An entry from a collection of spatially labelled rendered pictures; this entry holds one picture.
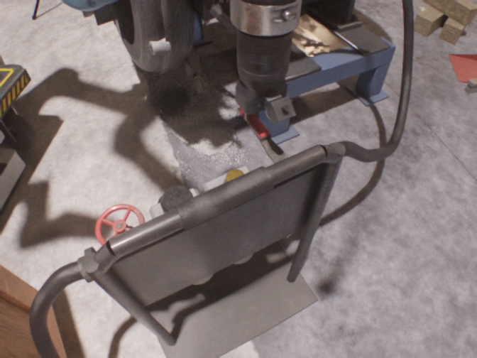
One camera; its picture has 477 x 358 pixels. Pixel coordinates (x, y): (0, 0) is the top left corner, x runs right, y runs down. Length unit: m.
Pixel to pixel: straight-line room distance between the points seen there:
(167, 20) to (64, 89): 0.95
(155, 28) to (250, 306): 0.73
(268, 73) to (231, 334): 0.66
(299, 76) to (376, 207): 0.48
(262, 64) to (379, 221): 0.77
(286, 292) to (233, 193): 0.58
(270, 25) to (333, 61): 0.80
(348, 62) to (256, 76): 0.78
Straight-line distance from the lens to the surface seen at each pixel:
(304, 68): 1.13
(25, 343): 0.84
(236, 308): 0.93
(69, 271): 0.55
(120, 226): 0.48
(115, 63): 1.72
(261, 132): 0.59
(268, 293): 0.95
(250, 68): 0.47
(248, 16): 0.43
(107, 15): 1.16
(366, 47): 1.31
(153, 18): 0.81
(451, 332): 1.09
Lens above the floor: 0.91
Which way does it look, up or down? 54 degrees down
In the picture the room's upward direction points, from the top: 1 degrees counter-clockwise
